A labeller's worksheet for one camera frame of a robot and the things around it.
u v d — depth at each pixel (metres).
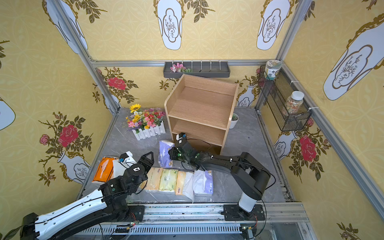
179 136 0.79
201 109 0.77
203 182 0.78
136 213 0.74
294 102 0.65
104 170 0.81
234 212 0.74
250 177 0.45
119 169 0.81
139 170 0.57
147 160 0.68
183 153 0.66
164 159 0.84
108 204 0.53
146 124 0.93
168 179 0.80
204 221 0.72
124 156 0.68
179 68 0.88
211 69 0.92
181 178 0.81
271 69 0.85
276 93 0.99
